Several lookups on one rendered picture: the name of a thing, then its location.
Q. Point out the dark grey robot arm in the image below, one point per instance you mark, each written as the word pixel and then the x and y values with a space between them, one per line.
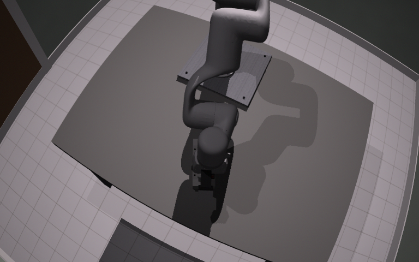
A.
pixel 231 23

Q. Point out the dark grey power strip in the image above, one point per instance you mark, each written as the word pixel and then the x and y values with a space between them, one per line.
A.
pixel 197 177

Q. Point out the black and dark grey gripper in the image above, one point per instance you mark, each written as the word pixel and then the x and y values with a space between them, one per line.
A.
pixel 197 167

